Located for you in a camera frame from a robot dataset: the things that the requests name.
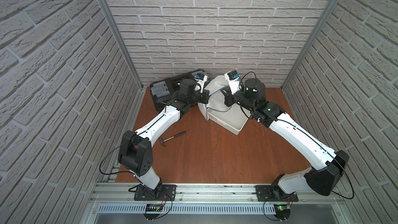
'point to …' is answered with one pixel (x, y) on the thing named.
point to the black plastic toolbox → (162, 89)
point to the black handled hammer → (162, 140)
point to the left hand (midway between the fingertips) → (215, 90)
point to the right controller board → (282, 211)
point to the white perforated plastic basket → (230, 118)
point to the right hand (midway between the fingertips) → (223, 87)
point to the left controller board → (153, 207)
